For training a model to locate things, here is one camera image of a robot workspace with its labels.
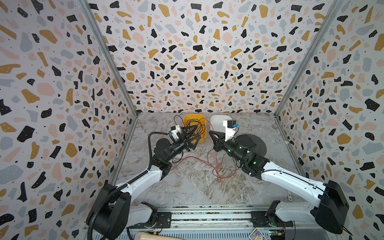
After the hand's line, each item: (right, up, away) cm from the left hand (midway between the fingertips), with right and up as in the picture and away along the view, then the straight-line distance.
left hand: (199, 129), depth 69 cm
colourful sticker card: (+27, -49, 0) cm, 55 cm away
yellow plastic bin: (-1, +7, +48) cm, 49 cm away
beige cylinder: (-25, -49, 0) cm, 55 cm away
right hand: (+4, 0, -1) cm, 4 cm away
